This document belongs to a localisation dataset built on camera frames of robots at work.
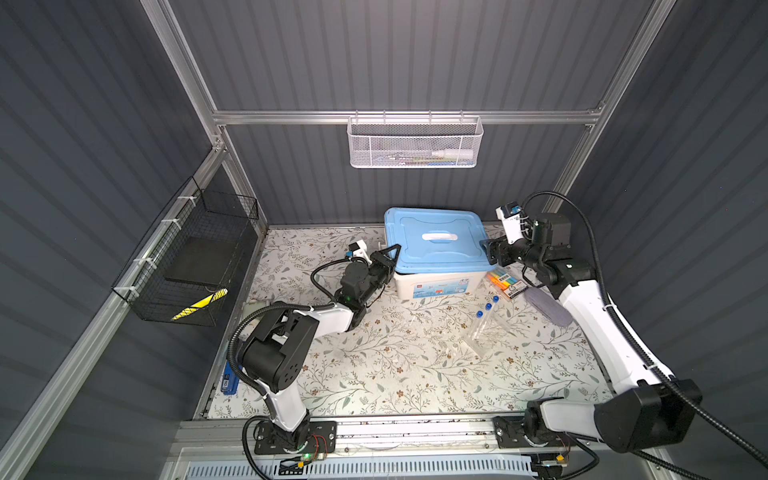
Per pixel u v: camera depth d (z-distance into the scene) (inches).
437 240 34.9
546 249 22.4
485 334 35.9
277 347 18.9
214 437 30.1
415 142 48.7
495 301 31.9
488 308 31.3
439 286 36.9
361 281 27.0
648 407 15.3
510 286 39.2
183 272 27.4
